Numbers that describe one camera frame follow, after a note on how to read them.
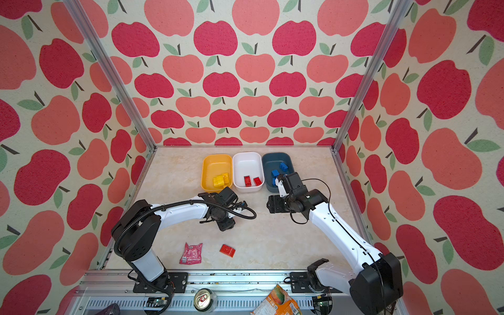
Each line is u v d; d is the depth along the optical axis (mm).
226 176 1058
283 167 1077
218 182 1003
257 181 1023
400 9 694
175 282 741
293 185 605
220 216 750
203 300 617
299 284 732
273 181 1035
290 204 601
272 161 1110
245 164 1099
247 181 1037
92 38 766
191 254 800
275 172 1054
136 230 471
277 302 684
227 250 816
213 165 1114
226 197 732
